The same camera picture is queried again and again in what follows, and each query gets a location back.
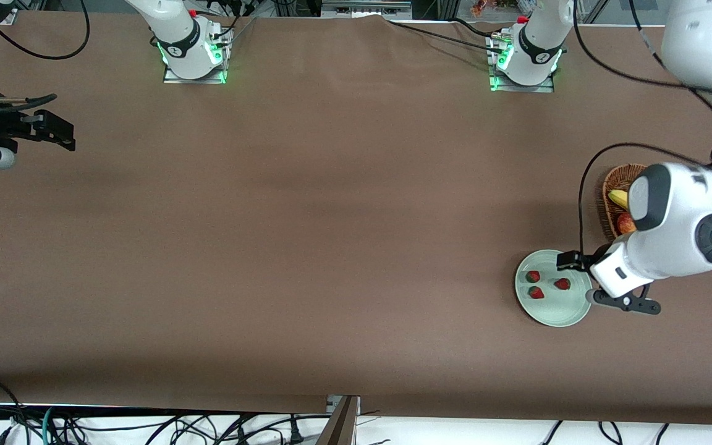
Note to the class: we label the small yellow banana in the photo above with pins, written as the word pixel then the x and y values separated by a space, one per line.
pixel 618 199

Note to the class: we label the red apple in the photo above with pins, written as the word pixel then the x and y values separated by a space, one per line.
pixel 625 224

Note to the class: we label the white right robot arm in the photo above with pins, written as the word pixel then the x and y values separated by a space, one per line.
pixel 177 37

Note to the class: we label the red toy strawberry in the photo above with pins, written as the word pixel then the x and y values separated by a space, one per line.
pixel 533 276
pixel 536 292
pixel 562 283

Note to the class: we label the grey metal box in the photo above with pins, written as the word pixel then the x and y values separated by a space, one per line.
pixel 362 9

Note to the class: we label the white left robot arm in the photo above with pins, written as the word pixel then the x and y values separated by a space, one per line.
pixel 671 247

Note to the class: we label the aluminium camera post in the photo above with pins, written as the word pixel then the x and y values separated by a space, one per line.
pixel 340 426

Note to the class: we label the table cover cloth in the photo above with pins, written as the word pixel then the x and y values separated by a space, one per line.
pixel 356 340

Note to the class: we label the pale green round plate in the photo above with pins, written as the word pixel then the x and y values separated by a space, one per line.
pixel 554 309

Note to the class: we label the colourful toy pile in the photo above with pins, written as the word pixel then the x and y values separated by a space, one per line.
pixel 483 7

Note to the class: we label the brown wicker basket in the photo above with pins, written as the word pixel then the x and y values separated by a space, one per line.
pixel 615 185

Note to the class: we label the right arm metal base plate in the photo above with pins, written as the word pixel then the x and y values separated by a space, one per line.
pixel 173 77

